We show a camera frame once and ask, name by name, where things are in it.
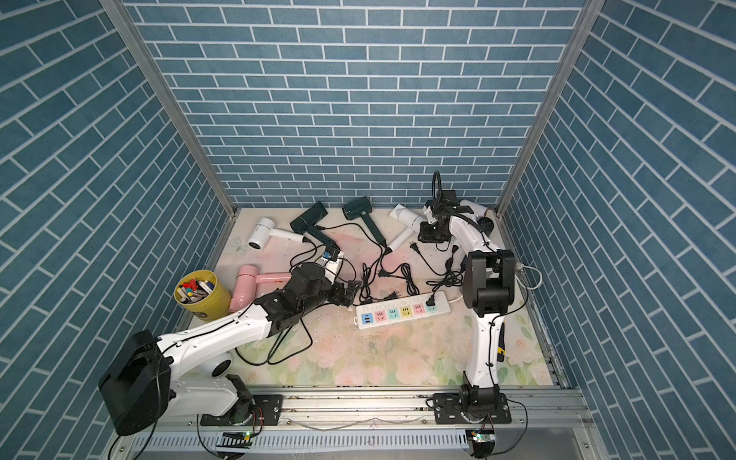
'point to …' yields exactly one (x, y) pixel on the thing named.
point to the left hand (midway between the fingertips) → (356, 279)
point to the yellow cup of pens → (200, 293)
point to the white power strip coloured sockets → (400, 310)
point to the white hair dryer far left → (264, 229)
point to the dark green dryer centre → (362, 206)
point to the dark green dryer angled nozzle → (306, 223)
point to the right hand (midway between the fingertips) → (426, 237)
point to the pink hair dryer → (246, 283)
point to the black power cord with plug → (448, 278)
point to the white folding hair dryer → (409, 218)
